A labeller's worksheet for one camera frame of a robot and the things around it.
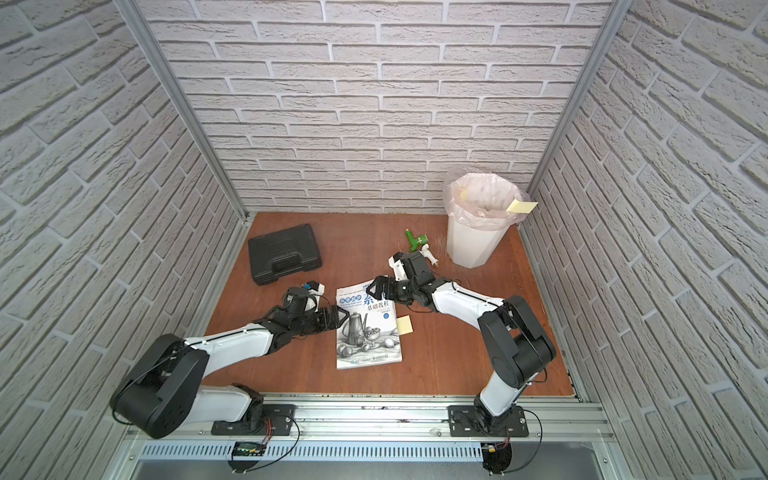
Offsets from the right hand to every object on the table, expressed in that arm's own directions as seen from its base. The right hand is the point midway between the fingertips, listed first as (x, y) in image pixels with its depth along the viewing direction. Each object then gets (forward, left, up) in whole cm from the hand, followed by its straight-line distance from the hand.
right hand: (381, 291), depth 89 cm
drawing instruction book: (-11, +4, -6) cm, 13 cm away
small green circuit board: (-36, +36, -10) cm, 52 cm away
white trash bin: (+12, -30, +4) cm, 33 cm away
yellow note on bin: (+16, -44, +17) cm, 50 cm away
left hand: (-3, +15, -4) cm, 16 cm away
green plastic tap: (+24, -13, -7) cm, 28 cm away
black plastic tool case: (+18, +33, -1) cm, 37 cm away
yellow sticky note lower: (-9, -7, -6) cm, 12 cm away
